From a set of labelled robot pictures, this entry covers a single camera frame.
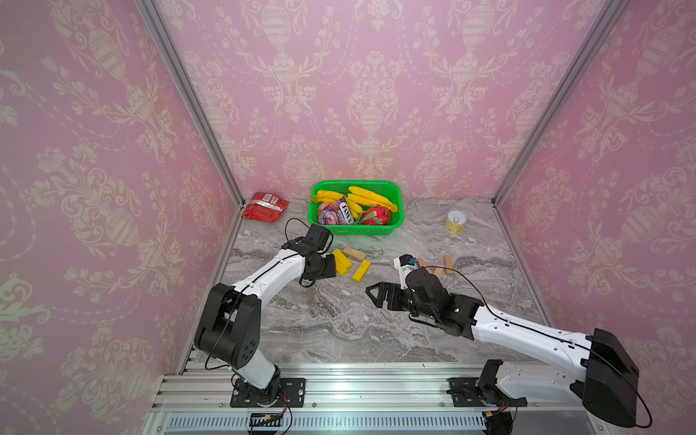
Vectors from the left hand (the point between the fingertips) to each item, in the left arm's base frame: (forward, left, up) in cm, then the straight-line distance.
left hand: (332, 272), depth 90 cm
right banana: (+36, -13, 0) cm, 38 cm away
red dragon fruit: (+25, -15, +1) cm, 30 cm away
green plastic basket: (+40, -22, +2) cm, 45 cm away
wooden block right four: (+8, -42, -6) cm, 44 cm away
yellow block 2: (+11, -3, -7) cm, 13 cm away
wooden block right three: (+4, -38, -5) cm, 38 cm away
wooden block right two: (+9, -33, -7) cm, 35 cm away
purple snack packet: (+26, 0, +1) cm, 26 cm away
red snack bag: (+35, +32, -5) cm, 47 cm away
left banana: (+36, +2, 0) cm, 36 cm away
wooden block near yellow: (+12, -8, -7) cm, 16 cm away
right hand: (-13, -12, +8) cm, 20 cm away
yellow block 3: (+5, -10, -6) cm, 13 cm away
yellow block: (+6, -2, -7) cm, 9 cm away
